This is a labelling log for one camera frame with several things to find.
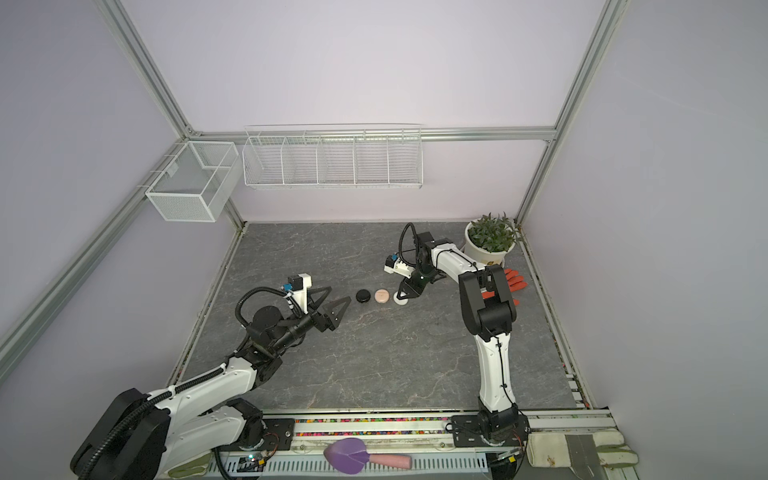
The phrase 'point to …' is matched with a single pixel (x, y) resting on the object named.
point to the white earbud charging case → (400, 301)
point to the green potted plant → (493, 234)
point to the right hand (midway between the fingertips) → (406, 295)
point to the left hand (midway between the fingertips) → (341, 297)
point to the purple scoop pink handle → (350, 455)
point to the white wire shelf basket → (332, 159)
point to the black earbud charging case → (363, 295)
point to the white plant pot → (482, 255)
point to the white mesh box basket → (197, 182)
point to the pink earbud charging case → (381, 295)
